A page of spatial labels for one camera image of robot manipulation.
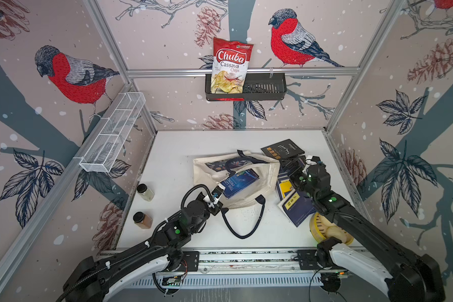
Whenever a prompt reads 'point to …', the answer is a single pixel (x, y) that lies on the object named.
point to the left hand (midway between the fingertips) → (222, 185)
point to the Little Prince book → (238, 181)
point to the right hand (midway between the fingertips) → (281, 163)
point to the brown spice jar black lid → (142, 221)
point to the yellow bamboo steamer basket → (321, 228)
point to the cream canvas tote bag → (213, 170)
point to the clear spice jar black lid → (145, 192)
